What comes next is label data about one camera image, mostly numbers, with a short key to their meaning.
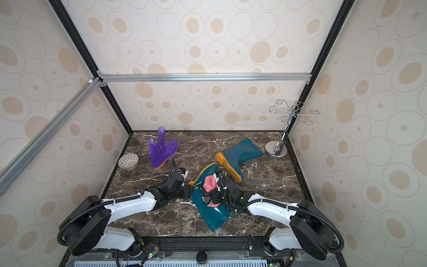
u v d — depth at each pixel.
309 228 0.42
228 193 0.63
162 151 0.93
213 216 0.82
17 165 0.53
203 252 0.65
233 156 1.01
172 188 0.68
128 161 1.01
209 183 0.83
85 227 0.42
